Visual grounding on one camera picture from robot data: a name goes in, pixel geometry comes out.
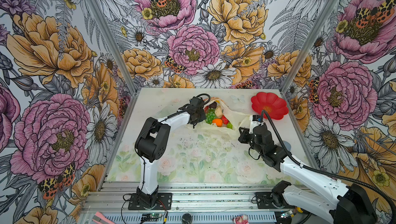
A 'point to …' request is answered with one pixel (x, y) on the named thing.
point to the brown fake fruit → (213, 105)
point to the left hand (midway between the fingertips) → (202, 120)
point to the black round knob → (186, 219)
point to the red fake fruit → (225, 120)
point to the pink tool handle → (99, 218)
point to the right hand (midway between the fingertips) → (239, 133)
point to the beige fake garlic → (218, 111)
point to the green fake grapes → (210, 115)
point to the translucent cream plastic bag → (238, 120)
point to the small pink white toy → (242, 219)
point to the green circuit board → (150, 217)
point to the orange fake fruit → (218, 122)
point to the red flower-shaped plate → (275, 106)
